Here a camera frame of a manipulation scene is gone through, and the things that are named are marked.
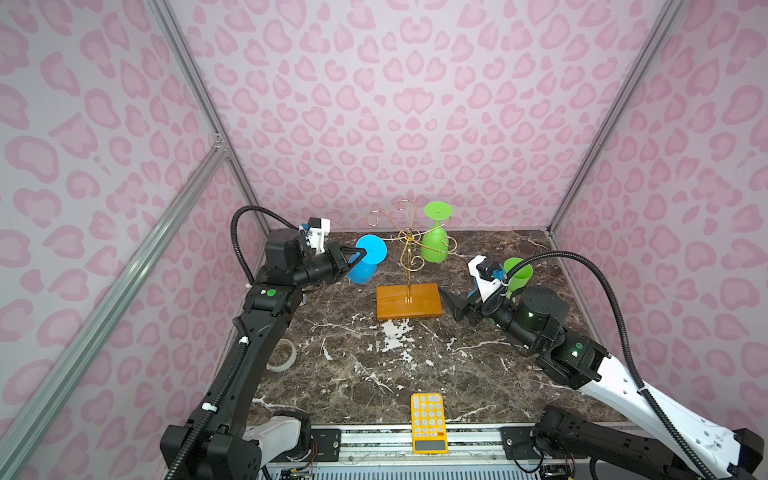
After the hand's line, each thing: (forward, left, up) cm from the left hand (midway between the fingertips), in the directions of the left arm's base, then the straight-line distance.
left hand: (367, 248), depth 67 cm
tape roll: (-13, +25, -35) cm, 44 cm away
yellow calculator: (-29, -14, -34) cm, 47 cm away
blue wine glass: (+1, +2, -10) cm, 10 cm away
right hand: (-8, -19, 0) cm, 20 cm away
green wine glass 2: (+6, -43, -21) cm, 48 cm away
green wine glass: (+14, -18, -15) cm, 27 cm away
